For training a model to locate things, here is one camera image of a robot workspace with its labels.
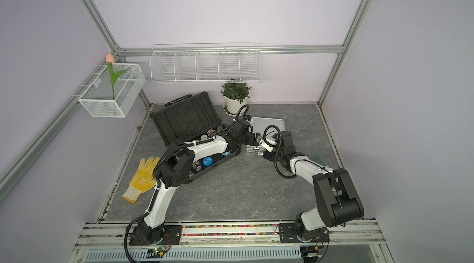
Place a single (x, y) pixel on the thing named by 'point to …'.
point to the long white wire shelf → (206, 63)
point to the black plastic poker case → (186, 120)
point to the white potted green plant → (236, 97)
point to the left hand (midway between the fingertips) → (255, 136)
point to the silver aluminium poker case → (258, 125)
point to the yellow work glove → (144, 179)
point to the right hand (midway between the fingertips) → (271, 140)
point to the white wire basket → (97, 99)
